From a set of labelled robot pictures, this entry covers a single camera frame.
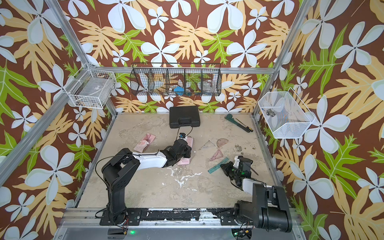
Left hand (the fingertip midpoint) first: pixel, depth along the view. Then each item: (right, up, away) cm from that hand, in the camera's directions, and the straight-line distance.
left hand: (191, 146), depth 95 cm
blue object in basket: (-8, +36, -1) cm, 37 cm away
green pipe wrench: (+31, +20, +23) cm, 43 cm away
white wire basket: (-57, +34, -10) cm, 67 cm away
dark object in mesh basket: (+46, +21, -10) cm, 51 cm away
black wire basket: (-10, +44, +3) cm, 46 cm away
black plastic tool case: (-5, +21, +16) cm, 27 cm away
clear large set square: (+12, 0, +7) cm, 14 cm away
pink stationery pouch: (-32, +2, +7) cm, 33 cm away
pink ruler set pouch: (-3, -9, -4) cm, 10 cm away
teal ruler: (+16, -12, -3) cm, 21 cm away
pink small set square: (+18, -6, +3) cm, 19 cm away
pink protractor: (+22, +2, +10) cm, 24 cm away
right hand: (+18, -11, -4) cm, 21 cm away
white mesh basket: (+53, +19, -12) cm, 58 cm away
